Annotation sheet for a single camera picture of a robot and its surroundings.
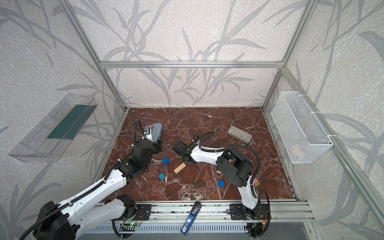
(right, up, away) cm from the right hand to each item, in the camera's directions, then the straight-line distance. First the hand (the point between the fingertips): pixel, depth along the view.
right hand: (192, 150), depth 95 cm
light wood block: (-7, -10, -6) cm, 14 cm away
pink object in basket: (+53, +4, -21) cm, 57 cm away
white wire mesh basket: (+48, +12, -32) cm, 59 cm away
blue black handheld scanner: (+1, -27, -25) cm, 37 cm away
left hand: (-20, +12, -14) cm, 27 cm away
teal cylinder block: (-17, -13, -11) cm, 24 cm away
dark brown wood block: (+4, -17, -12) cm, 21 cm away
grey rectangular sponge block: (+32, +9, +7) cm, 34 cm away
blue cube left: (-16, -6, -4) cm, 18 cm away
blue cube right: (+17, -16, -13) cm, 27 cm away
